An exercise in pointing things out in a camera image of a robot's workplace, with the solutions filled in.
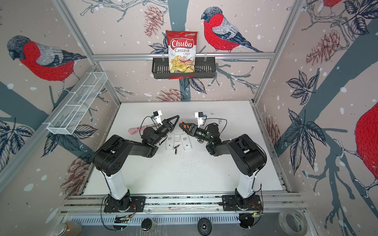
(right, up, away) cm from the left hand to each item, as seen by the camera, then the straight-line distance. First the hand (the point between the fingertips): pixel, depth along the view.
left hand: (179, 117), depth 79 cm
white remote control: (-8, -16, +15) cm, 23 cm away
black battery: (-3, -23, +13) cm, 26 cm away
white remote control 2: (+3, -17, +18) cm, 25 cm away
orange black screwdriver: (+4, -6, +2) cm, 8 cm away
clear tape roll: (+56, -51, -10) cm, 77 cm away
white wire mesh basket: (-55, 0, -8) cm, 56 cm away
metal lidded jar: (-44, -47, -18) cm, 67 cm away
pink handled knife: (-34, -10, +22) cm, 42 cm away
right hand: (-1, -7, +1) cm, 7 cm away
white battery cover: (-4, -15, +20) cm, 25 cm away
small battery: (-3, -19, +16) cm, 25 cm away
